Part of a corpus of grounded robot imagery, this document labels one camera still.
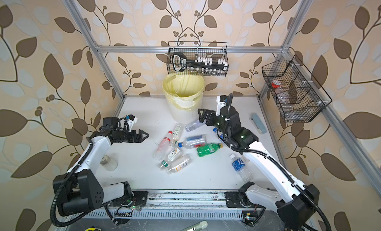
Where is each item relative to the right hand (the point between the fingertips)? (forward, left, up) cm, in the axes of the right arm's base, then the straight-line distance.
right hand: (205, 111), depth 72 cm
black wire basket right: (+4, -47, +3) cm, 48 cm away
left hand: (-1, +38, -16) cm, 41 cm away
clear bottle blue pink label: (-2, +7, -27) cm, 28 cm away
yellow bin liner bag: (+35, +13, -18) cm, 41 cm away
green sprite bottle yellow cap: (-8, -1, -26) cm, 27 cm away
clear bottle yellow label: (-17, +14, -25) cm, 33 cm away
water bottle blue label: (-18, -18, -26) cm, 36 cm away
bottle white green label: (-11, +19, -25) cm, 33 cm away
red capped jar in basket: (+16, -40, +3) cm, 43 cm away
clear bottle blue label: (0, -10, -25) cm, 27 cm away
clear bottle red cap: (-5, +26, -26) cm, 37 cm away
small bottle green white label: (+4, +17, -24) cm, 30 cm away
